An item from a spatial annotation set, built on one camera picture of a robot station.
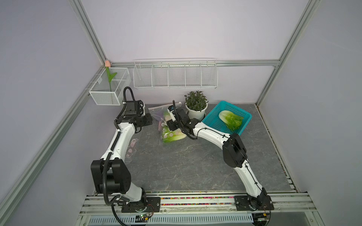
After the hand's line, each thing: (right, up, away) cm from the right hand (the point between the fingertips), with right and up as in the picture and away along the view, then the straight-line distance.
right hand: (170, 120), depth 93 cm
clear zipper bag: (-25, -20, -2) cm, 32 cm away
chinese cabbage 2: (+44, -1, +5) cm, 44 cm away
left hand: (-11, 0, -8) cm, 14 cm away
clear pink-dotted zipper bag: (-7, +4, +5) cm, 9 cm away
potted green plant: (+18, +11, +5) cm, 22 cm away
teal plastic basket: (+30, +2, +12) cm, 33 cm away
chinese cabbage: (-1, -10, -2) cm, 10 cm away
